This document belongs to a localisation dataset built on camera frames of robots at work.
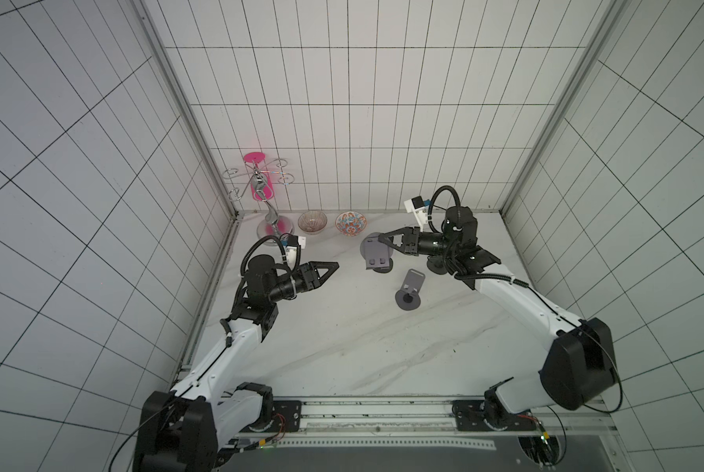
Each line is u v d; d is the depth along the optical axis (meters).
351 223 1.14
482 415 0.72
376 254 0.72
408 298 0.94
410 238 0.66
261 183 0.92
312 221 1.14
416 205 0.69
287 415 0.73
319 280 0.67
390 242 0.72
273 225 1.11
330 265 0.73
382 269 1.03
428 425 0.73
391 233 0.70
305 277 0.66
